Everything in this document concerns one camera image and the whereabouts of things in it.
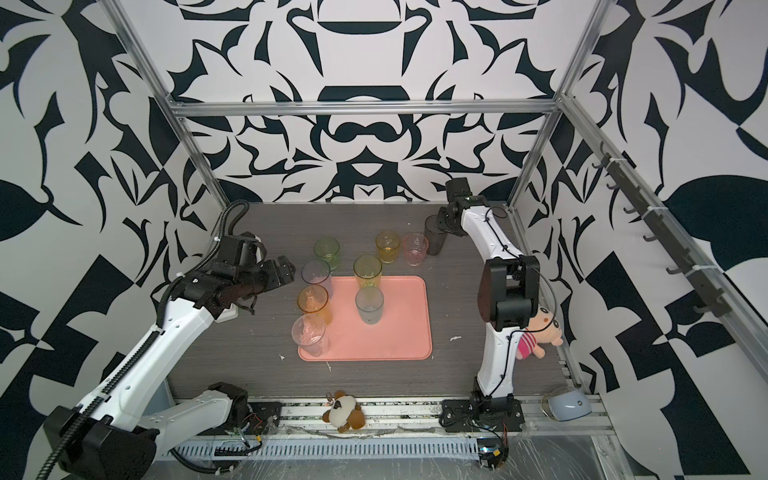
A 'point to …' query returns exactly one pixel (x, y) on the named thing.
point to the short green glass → (328, 250)
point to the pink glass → (415, 248)
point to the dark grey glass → (436, 230)
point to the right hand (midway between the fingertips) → (450, 219)
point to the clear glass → (308, 331)
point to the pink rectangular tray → (403, 331)
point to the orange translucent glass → (314, 299)
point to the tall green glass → (367, 270)
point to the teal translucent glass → (369, 301)
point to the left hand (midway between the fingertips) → (280, 267)
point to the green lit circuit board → (492, 452)
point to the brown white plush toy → (343, 412)
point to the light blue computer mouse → (565, 405)
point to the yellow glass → (388, 243)
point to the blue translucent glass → (317, 272)
